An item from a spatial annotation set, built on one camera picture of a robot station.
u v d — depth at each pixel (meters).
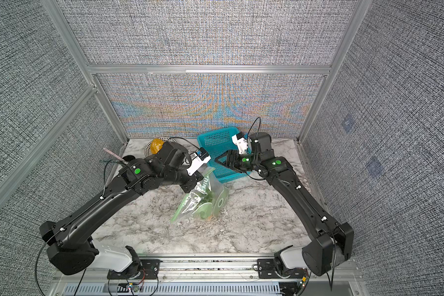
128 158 1.00
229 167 0.65
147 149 1.11
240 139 0.67
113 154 0.95
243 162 0.63
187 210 0.66
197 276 0.73
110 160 0.93
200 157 0.57
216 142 1.14
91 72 0.88
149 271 0.73
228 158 0.64
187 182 0.58
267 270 0.72
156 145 1.07
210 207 0.70
